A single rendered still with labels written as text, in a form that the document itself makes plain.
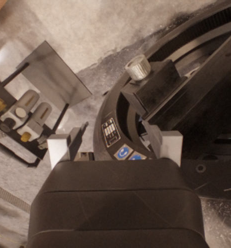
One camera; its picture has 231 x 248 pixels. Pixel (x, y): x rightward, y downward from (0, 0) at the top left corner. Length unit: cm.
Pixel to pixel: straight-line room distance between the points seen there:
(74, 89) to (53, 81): 15
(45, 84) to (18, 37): 31
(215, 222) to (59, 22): 105
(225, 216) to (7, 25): 123
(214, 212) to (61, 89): 115
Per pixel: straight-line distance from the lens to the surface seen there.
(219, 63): 39
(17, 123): 90
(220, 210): 23
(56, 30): 112
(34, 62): 124
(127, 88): 37
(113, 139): 39
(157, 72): 34
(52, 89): 128
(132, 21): 102
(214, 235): 24
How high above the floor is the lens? 100
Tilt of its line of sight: 48 degrees down
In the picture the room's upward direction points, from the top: 171 degrees counter-clockwise
